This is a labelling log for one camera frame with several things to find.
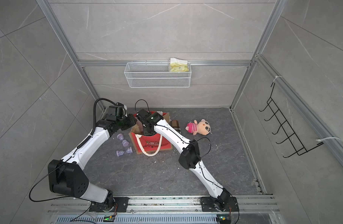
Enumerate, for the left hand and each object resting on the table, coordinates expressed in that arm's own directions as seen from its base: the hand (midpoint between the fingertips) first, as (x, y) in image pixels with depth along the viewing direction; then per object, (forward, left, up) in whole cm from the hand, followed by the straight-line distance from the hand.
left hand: (139, 117), depth 84 cm
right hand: (-5, -7, -10) cm, 13 cm away
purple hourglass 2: (-13, +10, -19) cm, 25 cm away
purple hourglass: (-7, +13, -18) cm, 23 cm away
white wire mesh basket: (+34, -9, +8) cm, 36 cm away
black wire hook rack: (-26, -78, +9) cm, 82 cm away
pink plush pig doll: (+2, -43, -15) cm, 45 cm away
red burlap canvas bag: (-11, -2, -14) cm, 18 cm away
